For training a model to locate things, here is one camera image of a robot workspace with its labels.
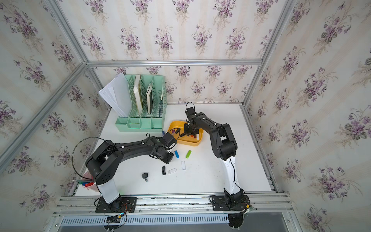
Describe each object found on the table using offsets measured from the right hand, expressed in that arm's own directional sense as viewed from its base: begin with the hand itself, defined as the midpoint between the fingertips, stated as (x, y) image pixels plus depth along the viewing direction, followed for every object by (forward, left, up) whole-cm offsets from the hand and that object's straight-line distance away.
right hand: (188, 132), depth 101 cm
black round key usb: (-31, +24, +2) cm, 39 cm away
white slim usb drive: (-26, +3, -1) cm, 26 cm away
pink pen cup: (-37, +50, +10) cm, 63 cm away
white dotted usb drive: (-4, -7, +1) cm, 8 cm away
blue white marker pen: (-1, +18, 0) cm, 18 cm away
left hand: (-21, +11, -2) cm, 24 cm away
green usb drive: (-17, 0, 0) cm, 17 cm away
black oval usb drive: (+2, +8, -1) cm, 9 cm away
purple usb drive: (+1, +11, 0) cm, 11 cm away
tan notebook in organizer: (+18, +28, +20) cm, 38 cm away
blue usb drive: (-17, +7, 0) cm, 18 cm away
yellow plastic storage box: (+4, +8, 0) cm, 9 cm away
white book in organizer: (+16, +34, +25) cm, 45 cm away
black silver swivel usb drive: (-27, +14, -1) cm, 30 cm away
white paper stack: (+15, +48, +22) cm, 55 cm away
